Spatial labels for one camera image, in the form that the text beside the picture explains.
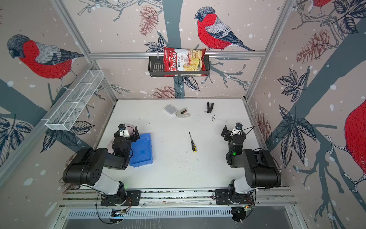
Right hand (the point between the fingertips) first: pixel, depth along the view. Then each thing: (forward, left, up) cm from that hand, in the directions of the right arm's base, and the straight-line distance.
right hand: (232, 128), depth 90 cm
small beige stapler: (+19, +34, -8) cm, 40 cm away
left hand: (-4, +67, +4) cm, 67 cm away
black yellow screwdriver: (-9, +25, -9) cm, 27 cm away
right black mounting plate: (-37, +6, -9) cm, 38 cm away
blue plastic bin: (-12, +59, -9) cm, 61 cm away
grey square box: (+23, +45, -8) cm, 51 cm away
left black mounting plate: (-41, +59, -3) cm, 71 cm away
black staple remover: (+23, +13, -7) cm, 27 cm away
